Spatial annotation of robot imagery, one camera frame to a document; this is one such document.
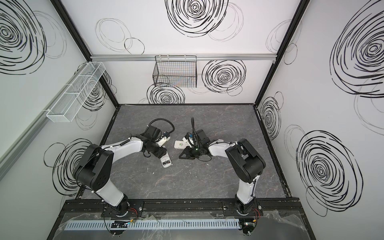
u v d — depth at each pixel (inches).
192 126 34.1
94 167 18.2
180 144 37.9
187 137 34.2
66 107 28.4
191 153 31.6
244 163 19.2
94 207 29.3
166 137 33.4
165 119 30.4
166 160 35.0
